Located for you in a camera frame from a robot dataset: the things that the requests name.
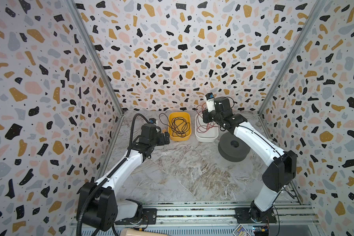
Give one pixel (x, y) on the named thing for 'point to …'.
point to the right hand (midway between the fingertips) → (201, 108)
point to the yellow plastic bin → (187, 116)
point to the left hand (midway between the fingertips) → (162, 132)
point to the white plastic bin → (205, 132)
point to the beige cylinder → (134, 232)
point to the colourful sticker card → (240, 230)
